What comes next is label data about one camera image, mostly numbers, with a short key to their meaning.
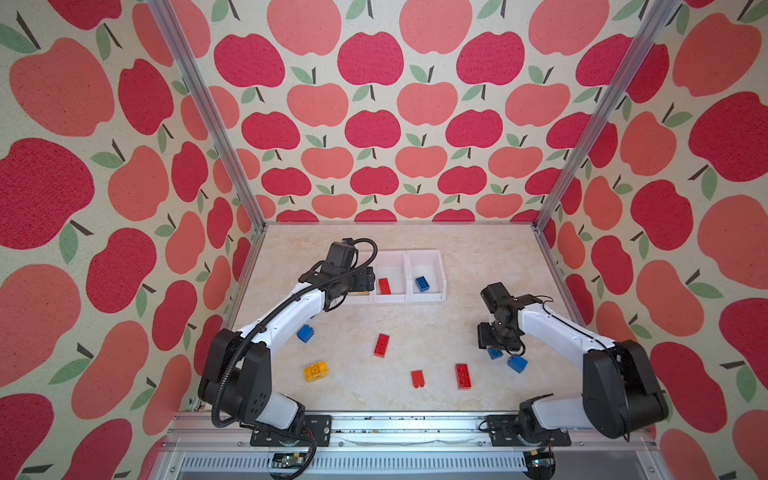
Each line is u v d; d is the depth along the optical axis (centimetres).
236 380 43
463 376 81
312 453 68
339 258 67
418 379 82
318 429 74
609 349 46
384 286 101
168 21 71
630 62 78
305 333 90
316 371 81
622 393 42
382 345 88
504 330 73
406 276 97
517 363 84
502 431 73
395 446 73
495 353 86
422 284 101
